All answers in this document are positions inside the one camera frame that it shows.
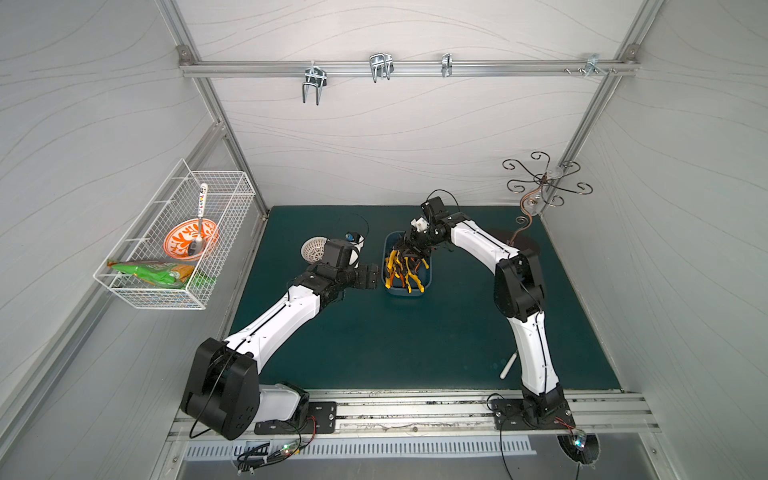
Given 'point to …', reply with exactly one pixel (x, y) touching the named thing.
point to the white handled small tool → (508, 366)
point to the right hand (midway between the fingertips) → (395, 248)
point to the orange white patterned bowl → (176, 243)
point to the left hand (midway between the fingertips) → (367, 268)
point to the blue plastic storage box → (424, 275)
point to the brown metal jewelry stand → (547, 181)
